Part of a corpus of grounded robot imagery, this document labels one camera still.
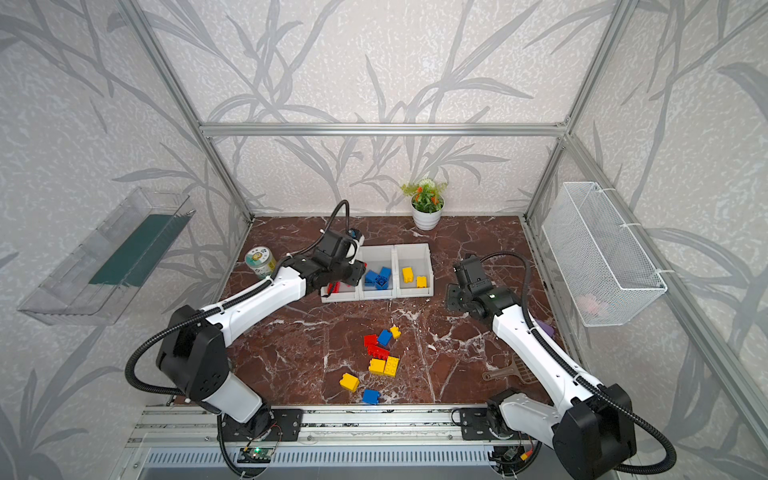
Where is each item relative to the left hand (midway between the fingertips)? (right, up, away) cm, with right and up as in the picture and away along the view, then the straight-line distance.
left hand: (364, 259), depth 87 cm
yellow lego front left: (-3, -32, -8) cm, 34 cm away
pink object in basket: (+57, -10, -15) cm, 59 cm away
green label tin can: (-36, -1, +10) cm, 37 cm away
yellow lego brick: (+13, -6, +12) cm, 19 cm away
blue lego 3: (+6, -23, 0) cm, 24 cm away
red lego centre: (+2, -24, -1) cm, 24 cm away
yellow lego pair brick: (+7, -29, -6) cm, 31 cm away
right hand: (+27, -7, -4) cm, 28 cm away
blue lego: (+4, -8, +9) cm, 13 cm away
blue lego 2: (+3, -36, -8) cm, 37 cm away
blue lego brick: (+5, -6, +14) cm, 17 cm away
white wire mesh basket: (+53, -1, -26) cm, 60 cm away
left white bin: (-6, -11, +7) cm, 14 cm away
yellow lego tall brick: (+17, -8, +12) cm, 23 cm away
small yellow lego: (+9, -22, +2) cm, 24 cm away
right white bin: (+16, 0, +17) cm, 24 cm away
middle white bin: (+2, 0, +14) cm, 14 cm away
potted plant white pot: (+20, +13, +24) cm, 34 cm away
